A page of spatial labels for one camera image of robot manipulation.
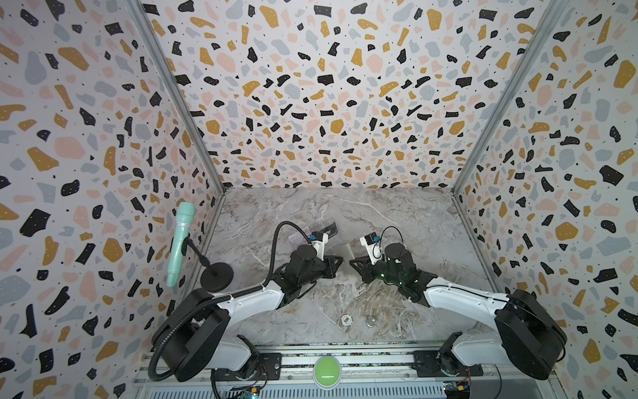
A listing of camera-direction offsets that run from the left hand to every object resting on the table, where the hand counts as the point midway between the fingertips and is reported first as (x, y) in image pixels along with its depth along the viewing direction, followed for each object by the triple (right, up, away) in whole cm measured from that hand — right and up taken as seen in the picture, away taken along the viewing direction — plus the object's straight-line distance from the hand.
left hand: (349, 259), depth 82 cm
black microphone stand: (-48, -8, +9) cm, 49 cm away
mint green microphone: (-46, +16, -13) cm, 51 cm away
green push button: (-7, -31, -10) cm, 33 cm away
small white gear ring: (-1, -21, +2) cm, 21 cm away
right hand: (+2, -1, +1) cm, 3 cm away
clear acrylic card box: (-8, +10, +16) cm, 20 cm away
